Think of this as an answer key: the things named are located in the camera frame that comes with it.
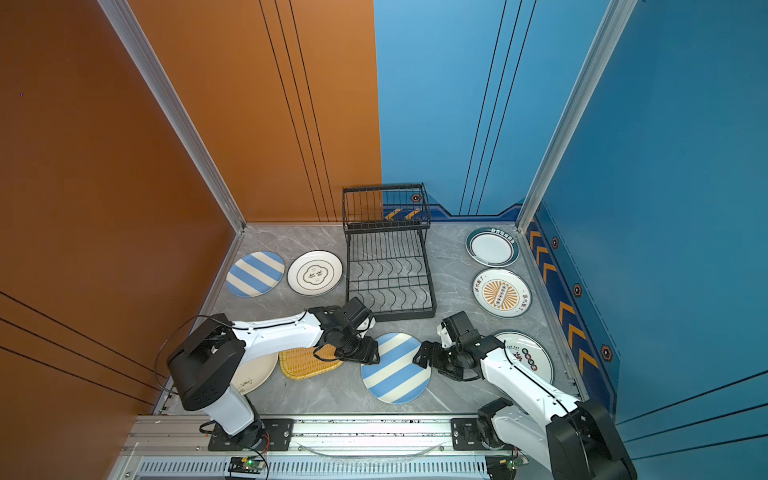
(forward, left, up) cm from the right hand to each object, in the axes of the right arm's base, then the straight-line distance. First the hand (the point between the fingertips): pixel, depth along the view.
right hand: (425, 365), depth 82 cm
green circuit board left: (-23, +44, -3) cm, 49 cm away
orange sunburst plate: (+25, -28, -2) cm, 37 cm away
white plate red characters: (+5, -32, -4) cm, 33 cm away
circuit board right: (-23, -18, -4) cm, 29 cm away
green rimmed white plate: (+46, -28, -2) cm, 54 cm away
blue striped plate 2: (-3, +8, -2) cm, 9 cm away
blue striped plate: (+32, +59, -2) cm, 67 cm away
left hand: (+3, +14, -1) cm, 14 cm away
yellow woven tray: (+1, +36, -2) cm, 36 cm away
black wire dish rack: (+37, +11, 0) cm, 39 cm away
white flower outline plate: (+33, +37, -1) cm, 50 cm away
